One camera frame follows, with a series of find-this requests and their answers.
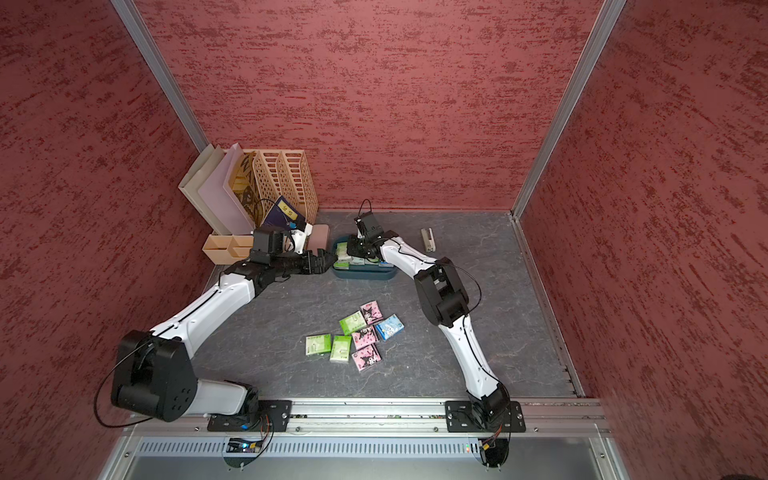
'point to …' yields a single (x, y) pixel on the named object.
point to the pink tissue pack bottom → (366, 357)
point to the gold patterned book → (246, 191)
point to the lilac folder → (217, 195)
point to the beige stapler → (429, 240)
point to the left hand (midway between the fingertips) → (325, 262)
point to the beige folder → (194, 179)
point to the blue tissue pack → (390, 327)
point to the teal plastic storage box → (361, 272)
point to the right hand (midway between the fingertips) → (350, 251)
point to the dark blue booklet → (283, 215)
